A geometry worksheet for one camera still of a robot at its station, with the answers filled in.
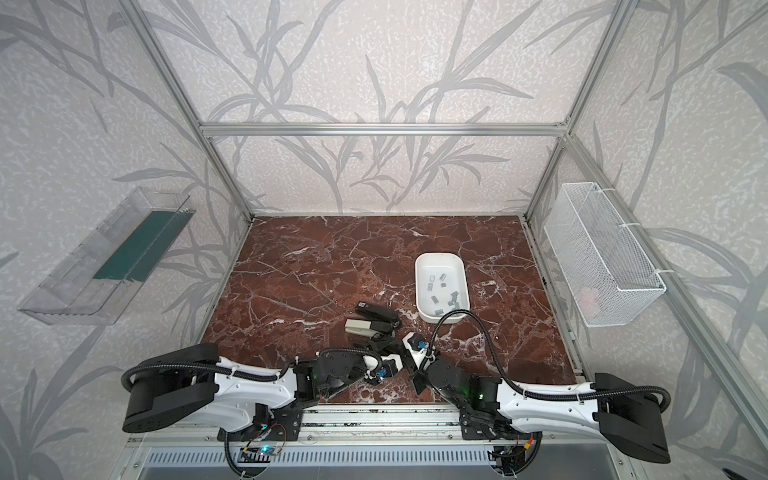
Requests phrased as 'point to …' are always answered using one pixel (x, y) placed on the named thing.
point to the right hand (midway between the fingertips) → (401, 347)
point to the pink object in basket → (589, 300)
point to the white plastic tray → (442, 285)
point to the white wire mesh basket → (610, 280)
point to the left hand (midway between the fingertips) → (397, 335)
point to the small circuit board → (258, 454)
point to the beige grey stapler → (359, 327)
